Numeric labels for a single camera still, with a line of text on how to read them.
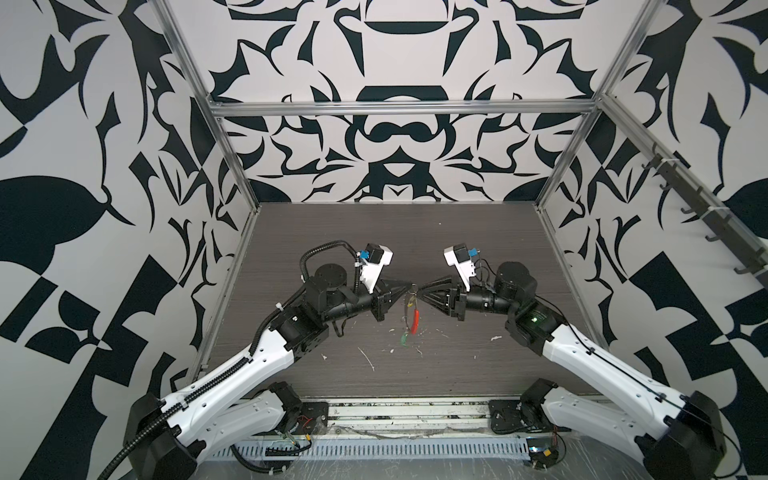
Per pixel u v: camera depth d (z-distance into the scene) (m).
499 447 0.71
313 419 0.74
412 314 0.63
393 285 0.62
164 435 0.38
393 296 0.64
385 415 0.76
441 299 0.65
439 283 0.65
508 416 0.74
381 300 0.57
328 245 0.47
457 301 0.59
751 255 0.51
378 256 0.58
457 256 0.60
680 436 0.38
